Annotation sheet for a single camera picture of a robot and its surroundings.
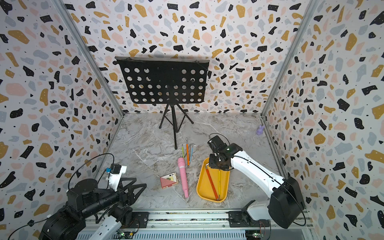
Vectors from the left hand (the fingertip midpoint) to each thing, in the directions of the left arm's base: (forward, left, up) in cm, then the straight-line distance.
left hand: (141, 183), depth 61 cm
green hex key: (+31, -12, -26) cm, 42 cm away
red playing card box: (+10, -6, -24) cm, 27 cm away
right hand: (+15, -31, -15) cm, 37 cm away
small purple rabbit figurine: (+45, -68, -22) cm, 84 cm away
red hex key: (+10, -30, -26) cm, 41 cm away
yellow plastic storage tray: (+9, -32, -25) cm, 41 cm away
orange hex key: (+28, -16, -25) cm, 40 cm away
